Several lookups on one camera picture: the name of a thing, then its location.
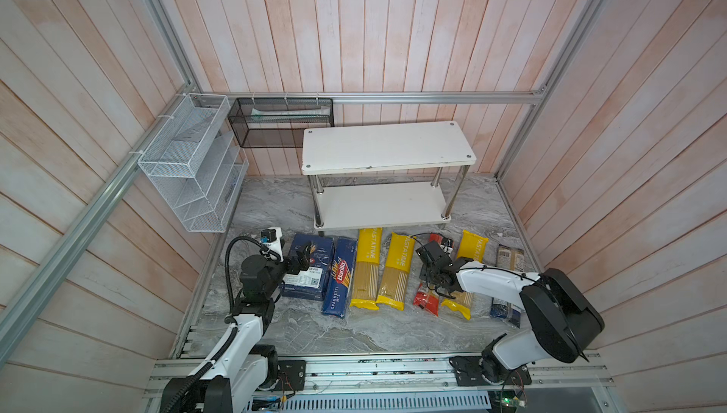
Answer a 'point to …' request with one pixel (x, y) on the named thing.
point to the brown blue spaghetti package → (511, 258)
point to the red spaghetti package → (427, 297)
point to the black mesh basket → (278, 122)
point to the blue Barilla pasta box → (310, 284)
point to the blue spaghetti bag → (340, 277)
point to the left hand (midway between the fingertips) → (298, 244)
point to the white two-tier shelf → (385, 174)
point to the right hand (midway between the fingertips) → (429, 271)
